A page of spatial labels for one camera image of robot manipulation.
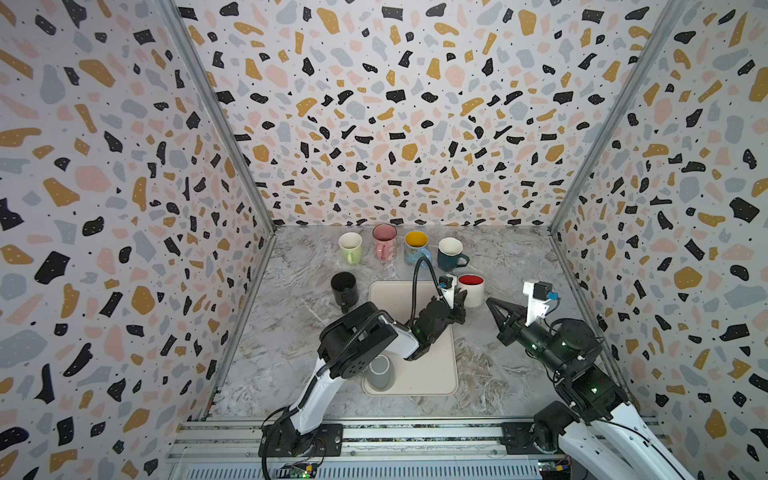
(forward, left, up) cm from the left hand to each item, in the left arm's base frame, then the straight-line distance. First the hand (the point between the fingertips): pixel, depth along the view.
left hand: (470, 288), depth 88 cm
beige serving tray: (-20, +11, -13) cm, 26 cm away
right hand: (-13, +2, +17) cm, 22 cm away
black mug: (+6, +39, -9) cm, 40 cm away
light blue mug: (+19, +15, -3) cm, 25 cm away
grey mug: (-23, +26, -3) cm, 35 cm away
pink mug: (+21, +26, -3) cm, 33 cm away
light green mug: (+20, +37, -4) cm, 43 cm away
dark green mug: (+16, +4, -3) cm, 16 cm away
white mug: (+3, -2, -2) cm, 4 cm away
